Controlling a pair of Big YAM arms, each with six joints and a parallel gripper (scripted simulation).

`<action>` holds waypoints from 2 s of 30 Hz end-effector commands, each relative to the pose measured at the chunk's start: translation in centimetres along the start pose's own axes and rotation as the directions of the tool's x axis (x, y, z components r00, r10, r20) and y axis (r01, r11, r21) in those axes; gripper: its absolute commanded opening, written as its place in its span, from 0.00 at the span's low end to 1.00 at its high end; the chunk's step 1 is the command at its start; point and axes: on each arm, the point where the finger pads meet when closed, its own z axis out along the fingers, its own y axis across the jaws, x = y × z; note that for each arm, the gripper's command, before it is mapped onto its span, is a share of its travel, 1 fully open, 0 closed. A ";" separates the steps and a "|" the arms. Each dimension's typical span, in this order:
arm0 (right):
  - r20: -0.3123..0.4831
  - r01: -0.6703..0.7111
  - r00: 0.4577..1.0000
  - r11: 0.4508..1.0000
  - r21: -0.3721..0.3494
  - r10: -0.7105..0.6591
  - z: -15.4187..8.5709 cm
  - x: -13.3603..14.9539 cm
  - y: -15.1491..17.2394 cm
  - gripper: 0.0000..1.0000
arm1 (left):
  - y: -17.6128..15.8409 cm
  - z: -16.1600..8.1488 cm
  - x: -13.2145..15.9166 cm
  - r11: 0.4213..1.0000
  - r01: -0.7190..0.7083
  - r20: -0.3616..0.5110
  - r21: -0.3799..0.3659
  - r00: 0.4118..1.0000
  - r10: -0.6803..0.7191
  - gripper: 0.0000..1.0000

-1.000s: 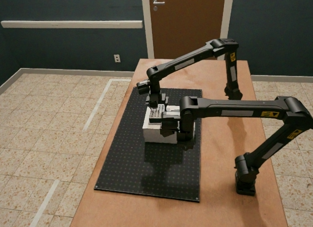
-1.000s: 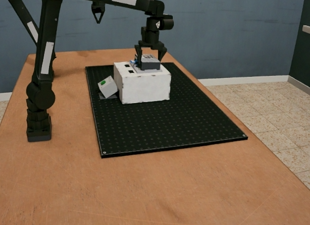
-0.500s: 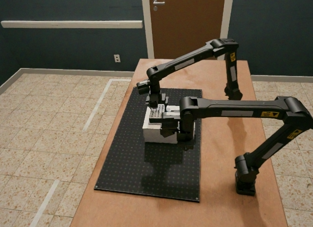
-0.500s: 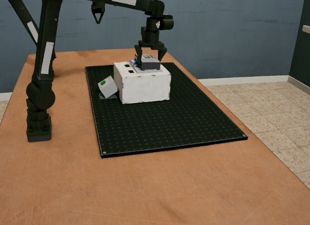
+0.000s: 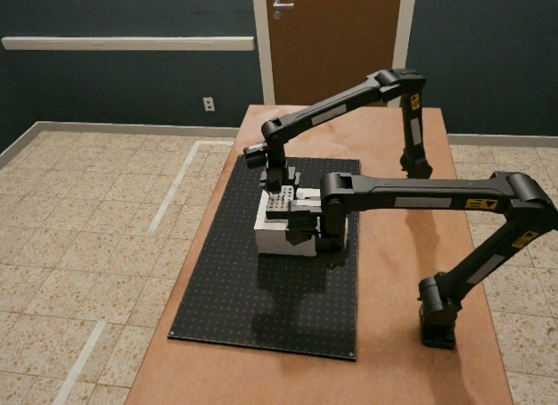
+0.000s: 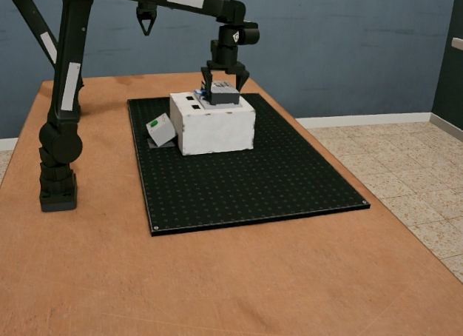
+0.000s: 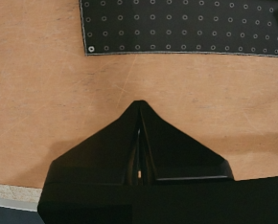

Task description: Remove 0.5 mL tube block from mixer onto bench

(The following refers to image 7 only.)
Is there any black perforated breadboard plate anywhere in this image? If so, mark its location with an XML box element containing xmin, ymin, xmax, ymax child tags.
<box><xmin>79</xmin><ymin>0</ymin><xmax>278</xmax><ymax>57</ymax></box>

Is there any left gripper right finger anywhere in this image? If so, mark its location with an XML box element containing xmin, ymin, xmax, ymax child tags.
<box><xmin>140</xmin><ymin>100</ymin><xmax>235</xmax><ymax>185</ymax></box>

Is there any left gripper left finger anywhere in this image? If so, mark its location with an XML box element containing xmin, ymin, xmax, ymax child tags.
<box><xmin>43</xmin><ymin>101</ymin><xmax>140</xmax><ymax>186</ymax></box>

